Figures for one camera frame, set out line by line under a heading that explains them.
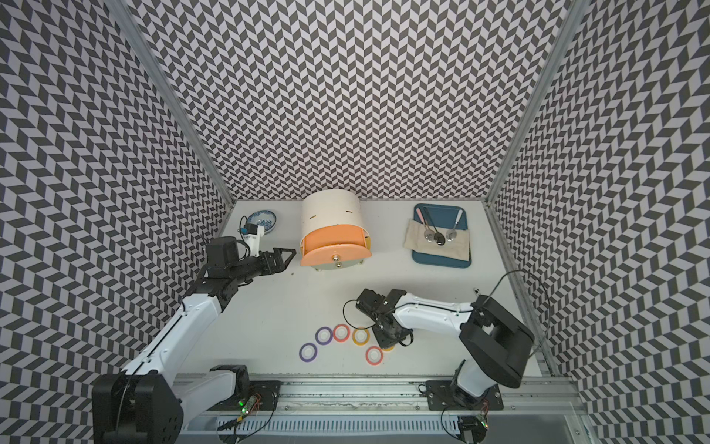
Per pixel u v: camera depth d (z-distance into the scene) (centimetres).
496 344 43
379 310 61
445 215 113
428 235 106
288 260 75
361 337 84
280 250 73
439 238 106
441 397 73
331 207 88
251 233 72
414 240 104
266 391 74
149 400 40
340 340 82
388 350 79
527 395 75
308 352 80
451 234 105
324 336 83
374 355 80
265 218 112
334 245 70
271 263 72
